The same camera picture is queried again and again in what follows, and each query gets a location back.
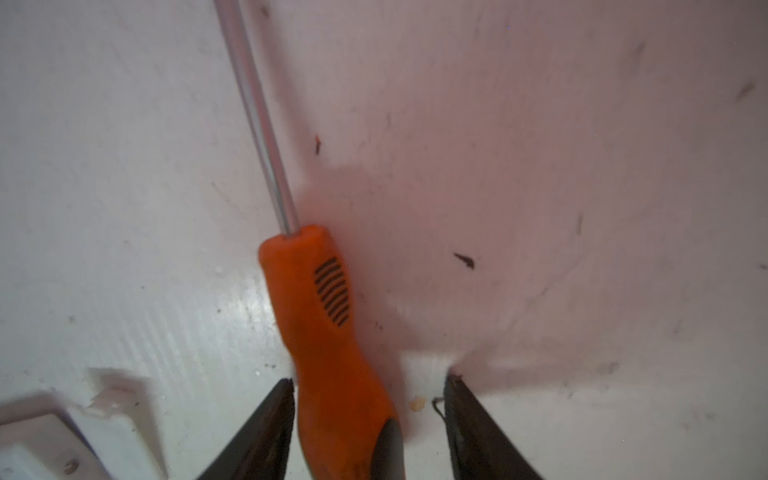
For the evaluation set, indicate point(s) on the orange black screwdriver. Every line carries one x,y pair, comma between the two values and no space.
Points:
347,423

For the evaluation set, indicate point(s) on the white remote control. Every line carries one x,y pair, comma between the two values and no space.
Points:
44,447

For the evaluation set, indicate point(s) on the white battery cover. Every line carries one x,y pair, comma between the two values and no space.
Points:
115,427

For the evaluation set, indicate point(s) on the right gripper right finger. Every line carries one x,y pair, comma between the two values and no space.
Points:
479,449

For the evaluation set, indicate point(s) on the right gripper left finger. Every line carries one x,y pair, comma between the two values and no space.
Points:
260,449

